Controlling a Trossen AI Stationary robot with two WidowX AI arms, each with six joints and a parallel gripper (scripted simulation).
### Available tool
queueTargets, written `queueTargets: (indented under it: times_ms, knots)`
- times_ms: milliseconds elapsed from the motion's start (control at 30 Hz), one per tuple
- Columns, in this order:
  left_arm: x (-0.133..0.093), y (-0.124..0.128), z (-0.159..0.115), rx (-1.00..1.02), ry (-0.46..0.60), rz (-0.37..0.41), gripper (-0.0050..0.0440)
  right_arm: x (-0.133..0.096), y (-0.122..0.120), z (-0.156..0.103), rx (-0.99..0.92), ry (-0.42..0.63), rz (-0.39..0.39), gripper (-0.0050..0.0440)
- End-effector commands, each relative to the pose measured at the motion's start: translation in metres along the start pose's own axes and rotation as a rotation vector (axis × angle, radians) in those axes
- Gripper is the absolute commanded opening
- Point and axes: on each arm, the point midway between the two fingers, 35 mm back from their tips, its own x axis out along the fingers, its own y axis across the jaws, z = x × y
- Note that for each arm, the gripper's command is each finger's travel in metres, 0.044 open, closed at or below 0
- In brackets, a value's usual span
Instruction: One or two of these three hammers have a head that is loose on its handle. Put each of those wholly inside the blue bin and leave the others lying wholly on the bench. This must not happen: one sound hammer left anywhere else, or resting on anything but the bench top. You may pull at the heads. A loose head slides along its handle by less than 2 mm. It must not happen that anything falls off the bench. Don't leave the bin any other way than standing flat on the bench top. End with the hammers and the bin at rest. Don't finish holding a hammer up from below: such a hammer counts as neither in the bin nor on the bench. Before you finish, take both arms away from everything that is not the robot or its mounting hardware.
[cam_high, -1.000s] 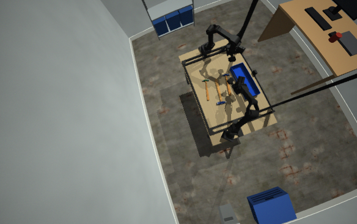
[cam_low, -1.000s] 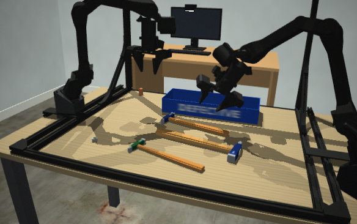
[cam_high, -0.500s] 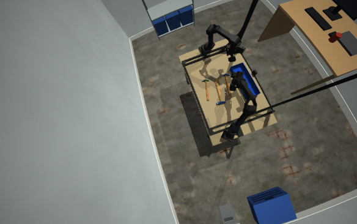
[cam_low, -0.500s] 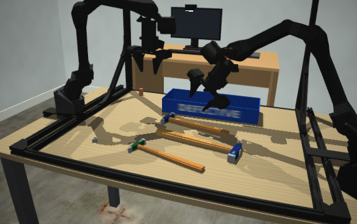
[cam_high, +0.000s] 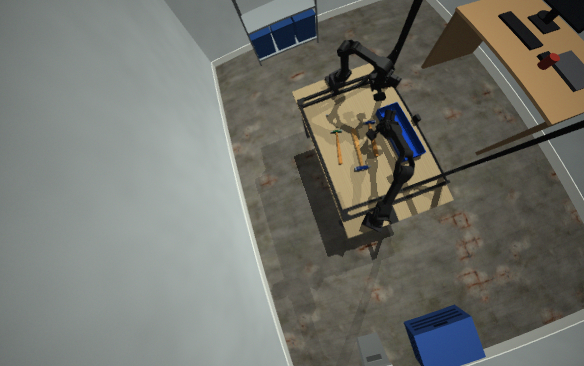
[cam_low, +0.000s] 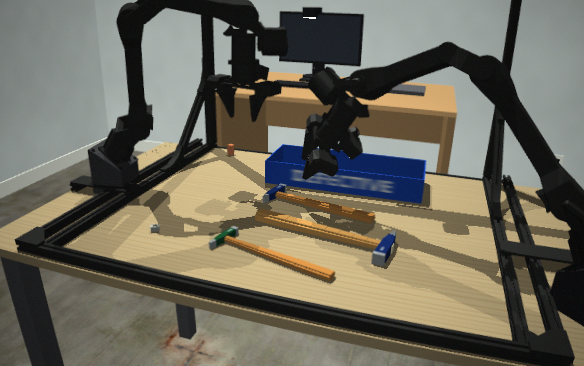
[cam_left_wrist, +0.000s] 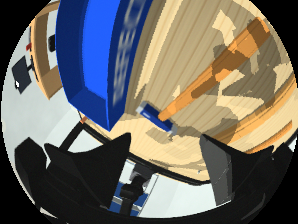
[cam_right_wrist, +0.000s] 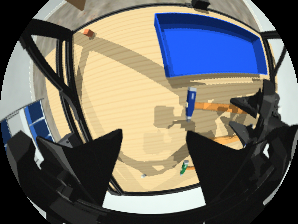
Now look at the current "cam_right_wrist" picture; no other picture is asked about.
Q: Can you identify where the orange and blue hammer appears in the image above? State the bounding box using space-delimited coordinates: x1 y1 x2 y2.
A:
210 135 239 145

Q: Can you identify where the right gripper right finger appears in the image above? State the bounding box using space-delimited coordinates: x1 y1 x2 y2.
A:
186 130 267 205

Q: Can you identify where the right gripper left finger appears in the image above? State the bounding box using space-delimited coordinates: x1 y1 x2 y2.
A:
36 128 123 207

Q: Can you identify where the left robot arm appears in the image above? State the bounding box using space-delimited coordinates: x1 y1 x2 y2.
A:
271 92 298 160

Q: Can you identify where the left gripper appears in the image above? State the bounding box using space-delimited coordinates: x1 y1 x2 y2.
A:
229 78 284 148

